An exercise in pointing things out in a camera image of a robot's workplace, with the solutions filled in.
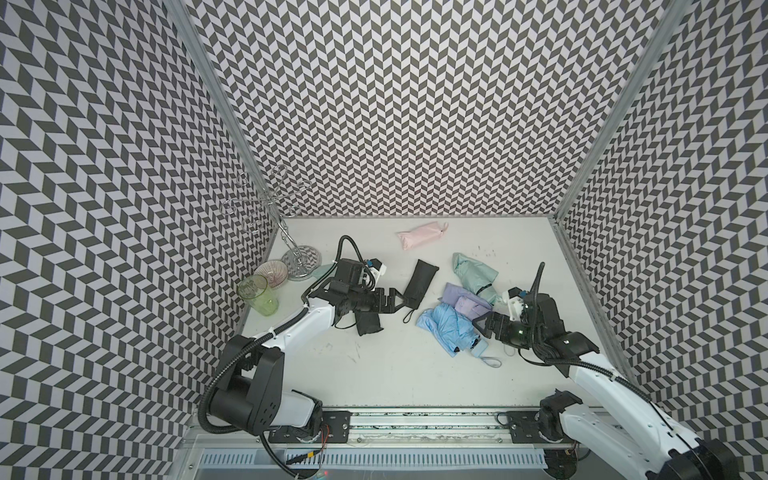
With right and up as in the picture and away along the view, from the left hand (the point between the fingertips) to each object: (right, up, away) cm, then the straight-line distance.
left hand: (395, 304), depth 84 cm
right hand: (+24, -7, -3) cm, 25 cm away
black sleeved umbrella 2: (-8, -7, +6) cm, 12 cm away
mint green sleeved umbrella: (+27, +6, +13) cm, 30 cm away
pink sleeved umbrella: (+10, +20, +25) cm, 33 cm away
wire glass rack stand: (-34, +11, +21) cm, 42 cm away
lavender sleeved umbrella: (+23, -2, +7) cm, 24 cm away
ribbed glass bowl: (-41, +8, +16) cm, 45 cm away
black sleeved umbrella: (+8, +4, +12) cm, 15 cm away
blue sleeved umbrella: (+17, -7, -1) cm, 19 cm away
